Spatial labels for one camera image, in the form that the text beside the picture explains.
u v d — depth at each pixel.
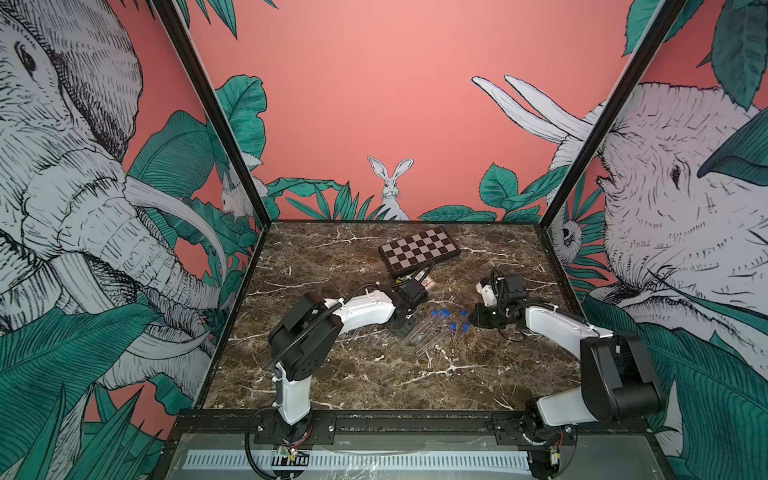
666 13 0.69
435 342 0.90
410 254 1.07
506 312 0.68
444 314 0.95
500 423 0.75
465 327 0.93
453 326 0.93
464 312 0.95
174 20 0.70
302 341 0.48
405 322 0.82
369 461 0.70
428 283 1.01
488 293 0.85
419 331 0.90
